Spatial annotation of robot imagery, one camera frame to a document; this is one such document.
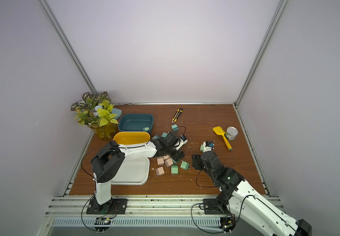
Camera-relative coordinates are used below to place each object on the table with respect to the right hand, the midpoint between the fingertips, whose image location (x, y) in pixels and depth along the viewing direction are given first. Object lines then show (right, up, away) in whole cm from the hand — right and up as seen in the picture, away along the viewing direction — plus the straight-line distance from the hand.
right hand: (196, 153), depth 76 cm
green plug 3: (-32, +11, +28) cm, 44 cm away
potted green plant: (-58, +23, +9) cm, 63 cm away
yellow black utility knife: (-9, +21, +37) cm, 43 cm away
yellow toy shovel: (+21, +9, +26) cm, 34 cm away
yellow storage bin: (-42, +5, +24) cm, 48 cm away
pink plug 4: (-20, -12, +7) cm, 24 cm away
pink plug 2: (-20, -8, +11) cm, 25 cm away
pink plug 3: (-15, -8, +11) cm, 20 cm away
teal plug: (-11, +12, +27) cm, 31 cm away
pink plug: (-17, -5, +12) cm, 21 cm away
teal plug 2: (-19, +7, +24) cm, 31 cm away
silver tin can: (+27, +8, +20) cm, 34 cm away
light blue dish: (-58, +24, +40) cm, 75 cm away
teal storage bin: (-41, +15, +34) cm, 55 cm away
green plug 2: (-5, -10, +10) cm, 15 cm away
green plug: (-12, -12, +9) cm, 19 cm away
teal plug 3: (-24, +5, +22) cm, 33 cm away
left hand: (-6, -3, +13) cm, 14 cm away
